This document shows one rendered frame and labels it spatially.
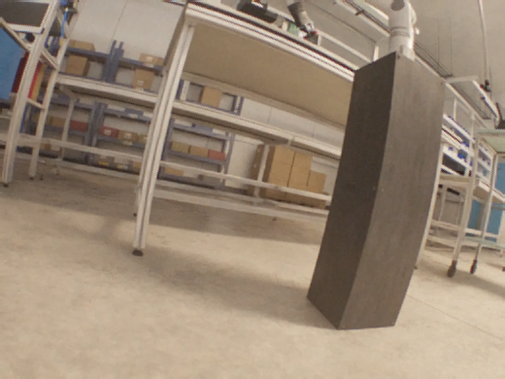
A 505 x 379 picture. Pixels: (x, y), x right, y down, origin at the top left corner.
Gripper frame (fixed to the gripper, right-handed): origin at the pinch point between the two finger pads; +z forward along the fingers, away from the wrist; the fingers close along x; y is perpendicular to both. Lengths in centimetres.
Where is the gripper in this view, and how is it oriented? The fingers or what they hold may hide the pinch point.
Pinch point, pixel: (313, 35)
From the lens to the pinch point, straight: 139.2
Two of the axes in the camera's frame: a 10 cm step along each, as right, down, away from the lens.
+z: 4.0, 8.6, 3.2
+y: -4.4, -1.3, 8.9
